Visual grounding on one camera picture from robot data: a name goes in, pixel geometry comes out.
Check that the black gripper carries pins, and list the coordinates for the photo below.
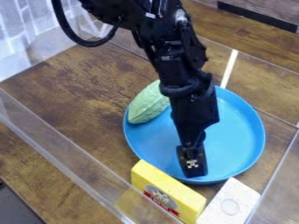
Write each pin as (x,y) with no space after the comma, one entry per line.
(195,112)

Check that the blue round tray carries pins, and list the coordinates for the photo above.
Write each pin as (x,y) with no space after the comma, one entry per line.
(234,144)

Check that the yellow block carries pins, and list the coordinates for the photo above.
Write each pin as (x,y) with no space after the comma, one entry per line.
(168,193)

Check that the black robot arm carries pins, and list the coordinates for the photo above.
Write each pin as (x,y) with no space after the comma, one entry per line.
(162,29)

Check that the white speckled block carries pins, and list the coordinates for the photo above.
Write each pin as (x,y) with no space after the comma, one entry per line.
(231,205)

